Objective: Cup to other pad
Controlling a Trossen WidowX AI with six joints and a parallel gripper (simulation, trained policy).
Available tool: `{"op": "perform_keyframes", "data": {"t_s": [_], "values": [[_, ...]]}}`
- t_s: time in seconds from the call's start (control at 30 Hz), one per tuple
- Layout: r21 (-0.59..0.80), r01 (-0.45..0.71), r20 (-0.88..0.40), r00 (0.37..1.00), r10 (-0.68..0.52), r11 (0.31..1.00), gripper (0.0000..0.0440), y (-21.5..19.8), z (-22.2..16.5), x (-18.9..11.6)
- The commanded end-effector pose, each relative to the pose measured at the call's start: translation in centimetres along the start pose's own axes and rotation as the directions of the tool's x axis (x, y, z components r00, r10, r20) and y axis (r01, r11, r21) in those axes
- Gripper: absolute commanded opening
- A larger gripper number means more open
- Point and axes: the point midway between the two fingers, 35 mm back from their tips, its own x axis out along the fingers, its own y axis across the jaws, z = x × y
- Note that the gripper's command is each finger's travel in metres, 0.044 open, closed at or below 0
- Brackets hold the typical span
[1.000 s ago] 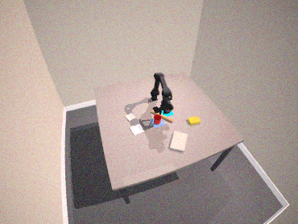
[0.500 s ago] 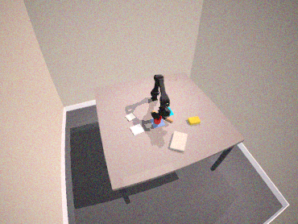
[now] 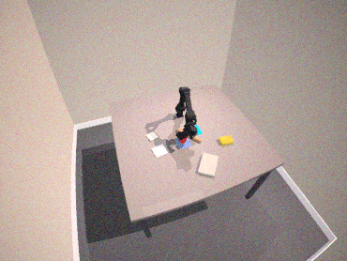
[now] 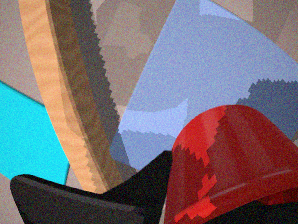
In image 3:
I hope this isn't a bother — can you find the cream flat rectangular block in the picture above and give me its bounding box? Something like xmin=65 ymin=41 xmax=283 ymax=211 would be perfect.
xmin=198 ymin=153 xmax=218 ymax=177

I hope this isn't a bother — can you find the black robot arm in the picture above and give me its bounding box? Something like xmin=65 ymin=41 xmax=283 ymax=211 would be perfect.
xmin=175 ymin=86 xmax=198 ymax=139

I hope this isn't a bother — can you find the yellow block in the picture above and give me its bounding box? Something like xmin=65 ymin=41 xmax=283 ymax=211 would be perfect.
xmin=219 ymin=136 xmax=233 ymax=146

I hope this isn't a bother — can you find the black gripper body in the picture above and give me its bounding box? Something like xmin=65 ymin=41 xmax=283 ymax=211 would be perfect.
xmin=175 ymin=125 xmax=198 ymax=140

